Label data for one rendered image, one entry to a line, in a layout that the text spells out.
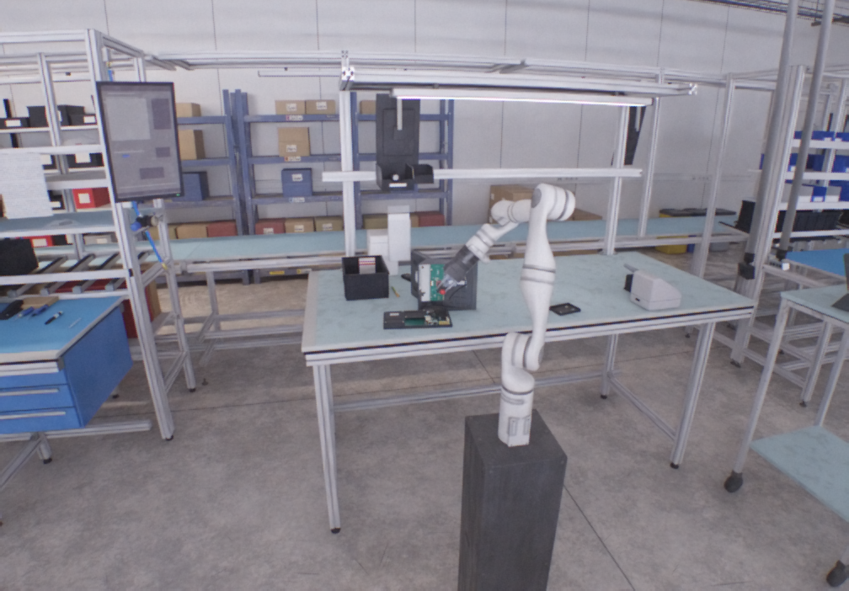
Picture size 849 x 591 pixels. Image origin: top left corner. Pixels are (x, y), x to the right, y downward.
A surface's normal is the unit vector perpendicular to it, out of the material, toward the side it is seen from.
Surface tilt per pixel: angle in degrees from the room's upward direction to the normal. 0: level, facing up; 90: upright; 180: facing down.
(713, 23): 90
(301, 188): 90
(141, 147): 101
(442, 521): 0
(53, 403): 90
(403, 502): 0
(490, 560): 90
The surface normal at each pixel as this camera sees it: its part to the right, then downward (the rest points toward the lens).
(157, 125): 0.59, 0.42
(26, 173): 0.22, 0.25
